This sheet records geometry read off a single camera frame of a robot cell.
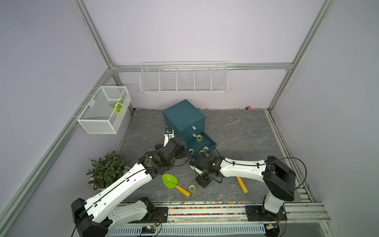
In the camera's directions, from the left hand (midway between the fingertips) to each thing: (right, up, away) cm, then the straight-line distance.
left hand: (174, 146), depth 74 cm
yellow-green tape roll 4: (+17, -5, +21) cm, 27 cm away
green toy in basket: (-33, +21, +7) cm, 40 cm away
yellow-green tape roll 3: (+8, -6, +21) cm, 23 cm away
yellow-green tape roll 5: (+14, -7, +21) cm, 26 cm away
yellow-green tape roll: (+9, -24, +7) cm, 27 cm away
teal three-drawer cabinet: (+7, +11, +9) cm, 16 cm away
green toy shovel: (-3, -23, +11) cm, 25 cm away
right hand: (+14, -20, +11) cm, 27 cm away
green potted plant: (-31, -10, -6) cm, 33 cm away
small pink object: (+56, +25, +50) cm, 79 cm away
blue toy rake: (+37, -23, +7) cm, 44 cm away
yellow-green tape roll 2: (+13, +1, +28) cm, 31 cm away
